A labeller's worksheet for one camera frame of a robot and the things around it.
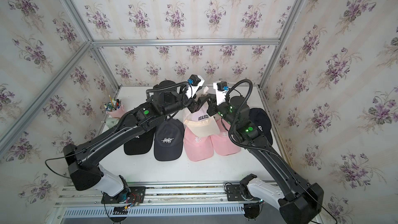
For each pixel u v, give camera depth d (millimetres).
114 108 959
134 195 719
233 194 732
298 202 367
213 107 586
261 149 466
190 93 530
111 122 905
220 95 566
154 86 459
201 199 730
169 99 476
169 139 882
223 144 888
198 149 868
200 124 795
